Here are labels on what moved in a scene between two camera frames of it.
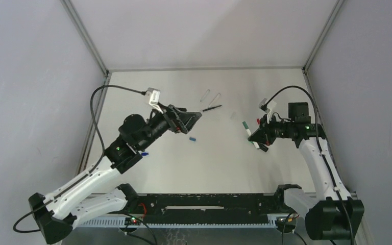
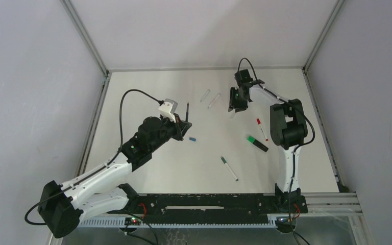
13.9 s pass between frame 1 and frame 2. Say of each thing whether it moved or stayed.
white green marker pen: moved
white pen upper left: stayed
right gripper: moved
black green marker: stayed
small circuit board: stayed
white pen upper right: stayed
